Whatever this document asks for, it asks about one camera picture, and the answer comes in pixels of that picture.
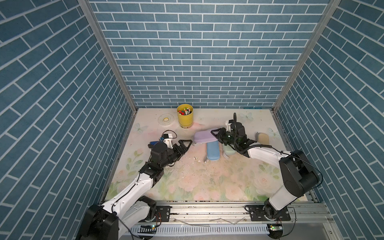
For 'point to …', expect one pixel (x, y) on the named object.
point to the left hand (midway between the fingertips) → (192, 146)
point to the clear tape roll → (166, 119)
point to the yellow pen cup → (185, 115)
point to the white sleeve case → (263, 138)
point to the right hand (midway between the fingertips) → (212, 132)
